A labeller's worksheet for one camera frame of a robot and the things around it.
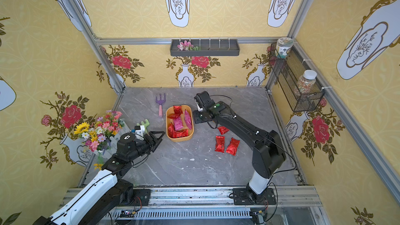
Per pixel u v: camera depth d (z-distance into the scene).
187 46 0.88
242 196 0.73
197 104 0.68
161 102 1.14
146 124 1.00
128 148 0.61
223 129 0.95
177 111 1.03
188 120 0.97
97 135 0.78
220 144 0.88
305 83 0.65
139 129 0.76
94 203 0.50
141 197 0.73
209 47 0.92
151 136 0.71
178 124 0.97
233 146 0.88
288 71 0.98
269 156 0.44
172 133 0.92
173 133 0.92
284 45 0.84
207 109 0.63
